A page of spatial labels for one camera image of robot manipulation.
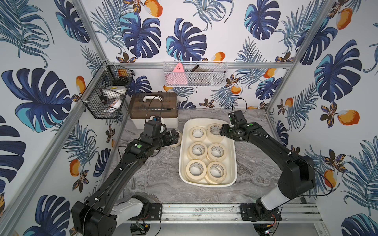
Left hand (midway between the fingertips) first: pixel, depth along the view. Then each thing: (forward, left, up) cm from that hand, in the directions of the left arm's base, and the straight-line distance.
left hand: (171, 133), depth 75 cm
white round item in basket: (+18, +33, +10) cm, 39 cm away
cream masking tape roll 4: (+4, -15, -24) cm, 28 cm away
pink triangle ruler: (+35, +1, +10) cm, 37 cm away
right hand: (+10, -29, -9) cm, 32 cm away
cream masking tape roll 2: (+12, -23, -19) cm, 32 cm away
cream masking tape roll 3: (+18, -14, -25) cm, 34 cm away
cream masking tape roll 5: (+4, -27, -24) cm, 36 cm away
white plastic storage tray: (-1, -20, -23) cm, 31 cm away
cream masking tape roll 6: (-9, -14, -24) cm, 29 cm away
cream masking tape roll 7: (-10, -26, -24) cm, 37 cm away
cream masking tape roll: (+7, -3, -17) cm, 18 cm away
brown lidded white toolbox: (+24, +23, -5) cm, 33 cm away
